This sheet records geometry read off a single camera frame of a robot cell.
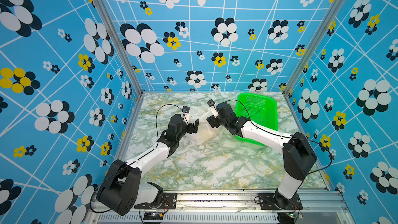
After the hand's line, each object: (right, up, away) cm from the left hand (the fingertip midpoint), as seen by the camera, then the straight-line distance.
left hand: (191, 116), depth 86 cm
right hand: (+14, +2, +3) cm, 14 cm away
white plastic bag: (+8, -10, +5) cm, 14 cm away
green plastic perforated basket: (+49, +4, +23) cm, 54 cm away
